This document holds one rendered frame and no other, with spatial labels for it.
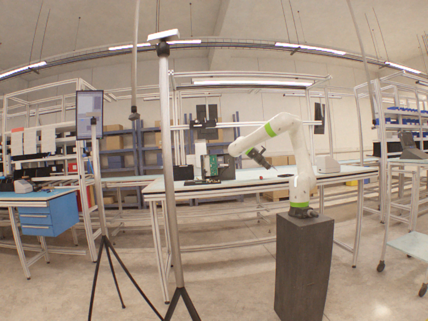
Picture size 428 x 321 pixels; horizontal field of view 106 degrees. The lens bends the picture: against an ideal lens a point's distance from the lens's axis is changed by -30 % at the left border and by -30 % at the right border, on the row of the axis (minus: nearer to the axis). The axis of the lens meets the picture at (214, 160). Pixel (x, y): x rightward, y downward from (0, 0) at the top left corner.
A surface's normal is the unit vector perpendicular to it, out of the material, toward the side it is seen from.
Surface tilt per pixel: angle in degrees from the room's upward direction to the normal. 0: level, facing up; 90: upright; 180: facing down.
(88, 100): 101
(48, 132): 87
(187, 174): 90
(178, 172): 90
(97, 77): 90
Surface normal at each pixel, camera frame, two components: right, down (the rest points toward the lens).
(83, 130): 0.52, 0.18
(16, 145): 0.13, 0.01
